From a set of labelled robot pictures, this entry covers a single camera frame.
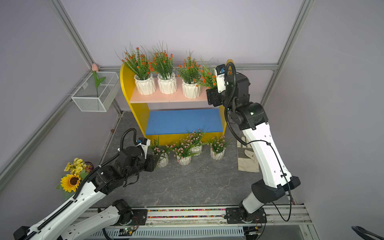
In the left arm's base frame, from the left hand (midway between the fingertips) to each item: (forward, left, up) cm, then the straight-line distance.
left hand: (157, 158), depth 72 cm
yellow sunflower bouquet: (-5, +33, +4) cm, 33 cm away
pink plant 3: (+12, -19, -3) cm, 22 cm away
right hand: (+18, -30, +28) cm, 45 cm away
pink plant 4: (+9, -32, -7) cm, 34 cm away
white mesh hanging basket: (+41, +36, +10) cm, 55 cm away
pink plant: (+8, +1, -5) cm, 10 cm away
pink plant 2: (+6, -12, -7) cm, 15 cm away
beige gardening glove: (+6, -52, -21) cm, 56 cm away
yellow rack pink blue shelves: (+34, -2, -8) cm, 35 cm away
